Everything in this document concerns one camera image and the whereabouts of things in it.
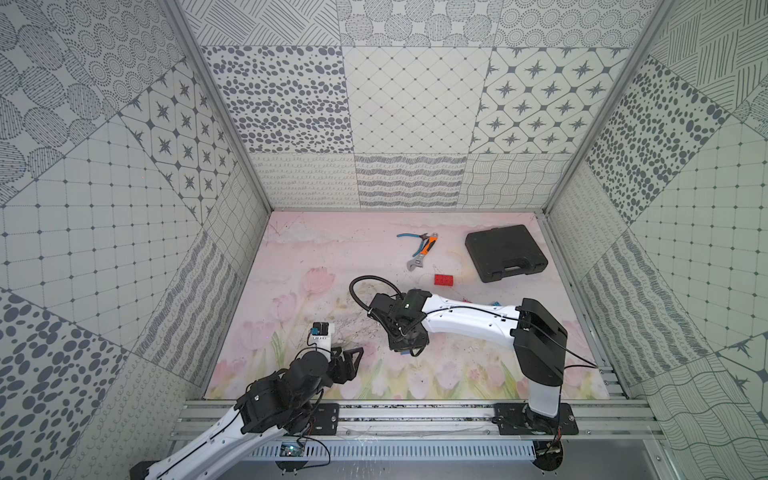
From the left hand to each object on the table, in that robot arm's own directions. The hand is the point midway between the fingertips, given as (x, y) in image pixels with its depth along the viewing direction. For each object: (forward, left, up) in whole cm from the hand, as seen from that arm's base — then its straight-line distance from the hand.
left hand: (359, 355), depth 75 cm
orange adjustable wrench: (+36, -16, -8) cm, 40 cm away
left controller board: (-20, +16, -12) cm, 29 cm away
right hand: (+4, -12, -5) cm, 13 cm away
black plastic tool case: (+39, -47, -6) cm, 62 cm away
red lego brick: (+28, -25, -7) cm, 38 cm away
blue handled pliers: (+49, -19, -10) cm, 54 cm away
